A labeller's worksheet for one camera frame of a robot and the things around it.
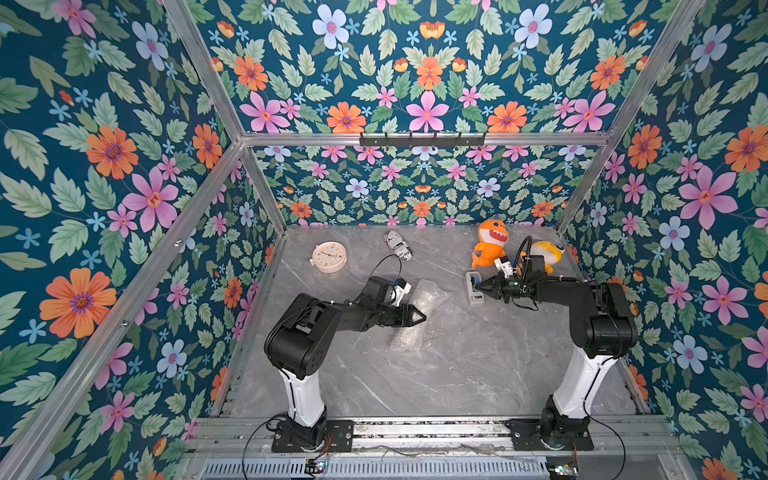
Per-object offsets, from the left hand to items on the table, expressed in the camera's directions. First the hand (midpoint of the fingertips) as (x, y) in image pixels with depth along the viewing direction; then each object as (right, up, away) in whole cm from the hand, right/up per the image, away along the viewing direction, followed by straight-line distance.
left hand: (422, 317), depth 91 cm
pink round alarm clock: (-34, +19, +16) cm, 42 cm away
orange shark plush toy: (+27, +26, +16) cm, 41 cm away
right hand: (+21, +10, +5) cm, 24 cm away
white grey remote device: (+17, +6, +5) cm, 19 cm away
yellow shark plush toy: (+47, +20, +12) cm, 52 cm away
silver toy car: (-8, +23, +19) cm, 31 cm away
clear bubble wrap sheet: (+3, +5, +1) cm, 6 cm away
